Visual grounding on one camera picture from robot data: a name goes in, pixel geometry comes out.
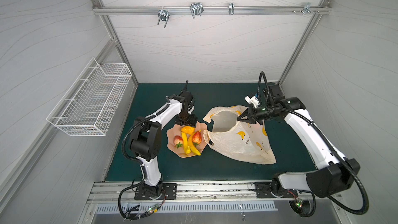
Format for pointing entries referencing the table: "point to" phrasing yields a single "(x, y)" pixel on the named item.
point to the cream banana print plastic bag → (243, 140)
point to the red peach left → (178, 141)
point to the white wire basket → (89, 106)
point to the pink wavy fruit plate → (175, 130)
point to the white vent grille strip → (200, 207)
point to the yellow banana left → (186, 146)
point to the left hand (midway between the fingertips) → (191, 122)
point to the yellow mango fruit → (187, 129)
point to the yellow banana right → (193, 151)
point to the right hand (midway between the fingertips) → (240, 115)
